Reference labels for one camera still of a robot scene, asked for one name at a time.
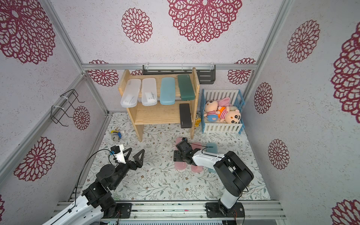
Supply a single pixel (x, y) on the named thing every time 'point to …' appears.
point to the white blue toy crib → (236, 99)
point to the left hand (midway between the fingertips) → (138, 150)
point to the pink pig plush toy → (211, 107)
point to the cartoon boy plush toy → (227, 116)
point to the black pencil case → (185, 116)
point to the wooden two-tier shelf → (140, 115)
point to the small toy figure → (116, 135)
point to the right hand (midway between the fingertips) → (182, 155)
